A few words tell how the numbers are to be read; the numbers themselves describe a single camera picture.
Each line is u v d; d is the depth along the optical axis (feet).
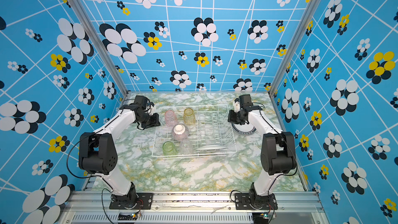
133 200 2.23
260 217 2.28
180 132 2.99
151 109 2.65
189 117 3.43
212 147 2.70
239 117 2.58
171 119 3.14
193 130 3.24
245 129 3.14
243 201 2.37
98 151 1.55
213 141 3.07
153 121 2.69
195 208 2.37
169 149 2.77
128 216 2.33
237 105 2.84
